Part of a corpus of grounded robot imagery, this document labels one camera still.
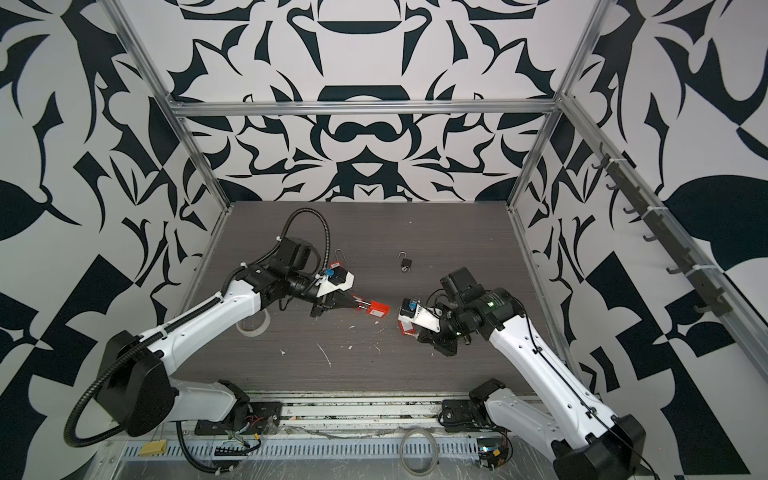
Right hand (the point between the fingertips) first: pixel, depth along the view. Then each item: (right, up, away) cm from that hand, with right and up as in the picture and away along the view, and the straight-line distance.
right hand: (425, 332), depth 73 cm
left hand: (-16, +8, +1) cm, 18 cm away
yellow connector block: (-63, -26, -2) cm, 69 cm away
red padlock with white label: (-12, +6, -1) cm, 14 cm away
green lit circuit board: (+16, -28, -1) cm, 32 cm away
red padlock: (-4, -3, +15) cm, 15 cm away
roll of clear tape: (-46, -4, +14) cm, 48 cm away
